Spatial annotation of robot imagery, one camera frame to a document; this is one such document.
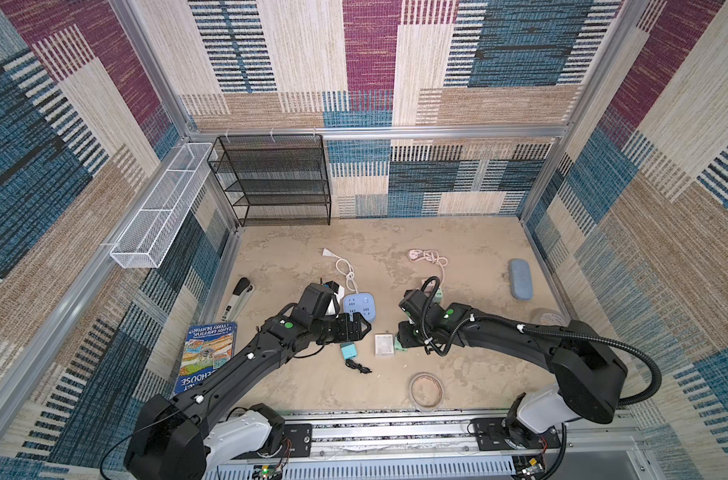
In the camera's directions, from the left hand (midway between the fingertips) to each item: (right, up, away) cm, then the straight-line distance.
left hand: (360, 325), depth 79 cm
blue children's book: (-44, -8, +8) cm, 46 cm away
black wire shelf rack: (-32, +45, +31) cm, 63 cm away
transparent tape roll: (+56, 0, +13) cm, 58 cm away
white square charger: (+6, -8, +8) cm, 13 cm away
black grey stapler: (-38, +6, +18) cm, 43 cm away
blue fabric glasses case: (+52, +10, +21) cm, 57 cm away
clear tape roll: (+18, -18, +3) cm, 25 cm away
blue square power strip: (0, +3, +16) cm, 16 cm away
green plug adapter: (+23, +6, +13) cm, 27 cm away
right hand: (+13, -6, +7) cm, 16 cm away
